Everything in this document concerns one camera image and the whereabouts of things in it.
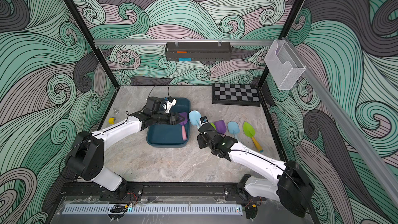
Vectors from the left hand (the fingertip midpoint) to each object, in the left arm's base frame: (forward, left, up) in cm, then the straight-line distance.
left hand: (182, 117), depth 83 cm
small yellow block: (+6, +48, -14) cm, 50 cm away
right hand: (-8, -12, -5) cm, 15 cm away
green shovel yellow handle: (0, -42, -16) cm, 45 cm away
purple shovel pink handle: (-2, 0, -14) cm, 14 cm away
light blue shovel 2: (+2, -32, -15) cm, 35 cm away
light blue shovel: (+2, -7, -2) cm, 7 cm away
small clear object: (+14, +47, -15) cm, 51 cm away
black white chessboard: (+28, -37, -12) cm, 48 cm away
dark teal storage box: (-5, +11, -13) cm, 17 cm away
